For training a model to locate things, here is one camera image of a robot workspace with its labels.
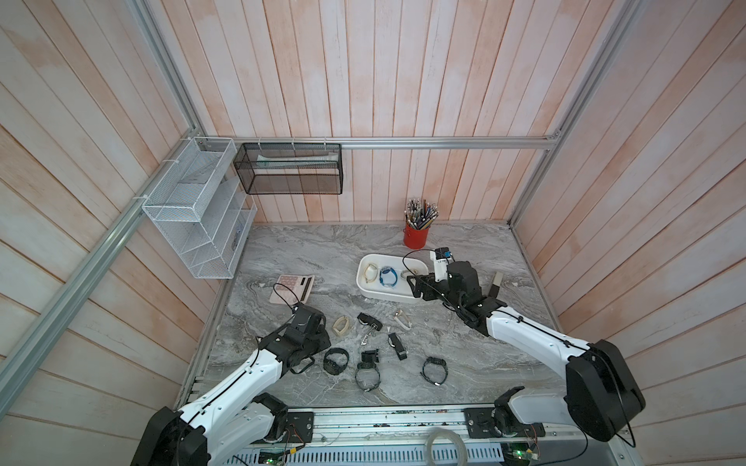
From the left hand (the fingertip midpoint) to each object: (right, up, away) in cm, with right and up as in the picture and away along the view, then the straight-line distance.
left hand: (324, 341), depth 85 cm
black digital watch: (+2, -6, -5) cm, 8 cm away
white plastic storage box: (+24, +13, +8) cm, 29 cm away
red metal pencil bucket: (+32, +32, +28) cm, 53 cm away
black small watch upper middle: (+14, -3, -3) cm, 14 cm away
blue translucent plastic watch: (+20, +18, +17) cm, 32 cm away
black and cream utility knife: (+56, +14, +11) cm, 59 cm away
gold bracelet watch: (+27, +19, +19) cm, 38 cm away
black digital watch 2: (+13, -9, -3) cm, 16 cm away
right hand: (+28, +20, +2) cm, 34 cm away
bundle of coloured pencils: (+32, +39, +16) cm, 53 cm away
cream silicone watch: (+4, +5, +8) cm, 10 cm away
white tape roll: (+33, -18, -14) cm, 40 cm away
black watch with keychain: (+13, +5, +6) cm, 15 cm away
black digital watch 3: (+32, -4, -4) cm, 33 cm away
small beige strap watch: (+12, +20, +19) cm, 30 cm away
